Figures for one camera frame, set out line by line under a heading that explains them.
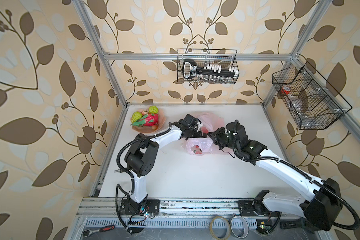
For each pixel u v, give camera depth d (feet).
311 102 2.46
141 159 1.65
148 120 3.27
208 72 2.77
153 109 3.47
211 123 2.63
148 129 3.41
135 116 3.34
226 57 2.99
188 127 2.49
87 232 2.22
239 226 2.31
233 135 1.83
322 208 1.24
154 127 3.32
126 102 4.06
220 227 2.27
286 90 2.65
